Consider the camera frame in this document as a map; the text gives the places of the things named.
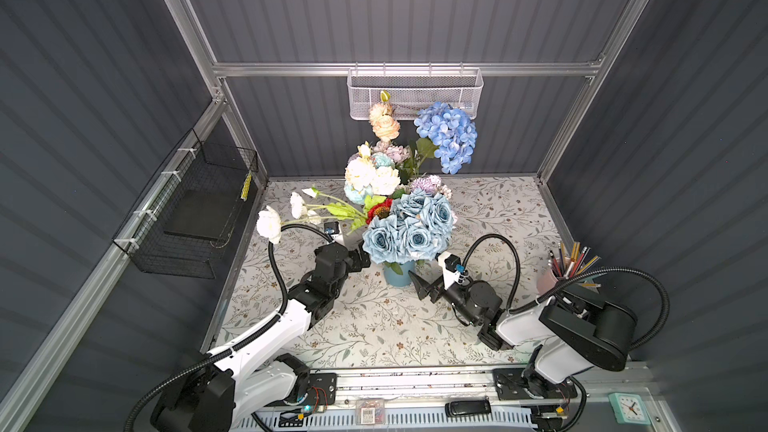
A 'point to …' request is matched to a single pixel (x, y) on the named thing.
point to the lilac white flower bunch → (397, 153)
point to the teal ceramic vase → (397, 279)
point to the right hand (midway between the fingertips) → (425, 265)
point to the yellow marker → (246, 187)
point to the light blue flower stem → (356, 195)
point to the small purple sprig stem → (431, 184)
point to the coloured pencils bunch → (570, 266)
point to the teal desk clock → (629, 409)
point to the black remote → (467, 407)
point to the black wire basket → (194, 166)
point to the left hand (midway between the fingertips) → (350, 242)
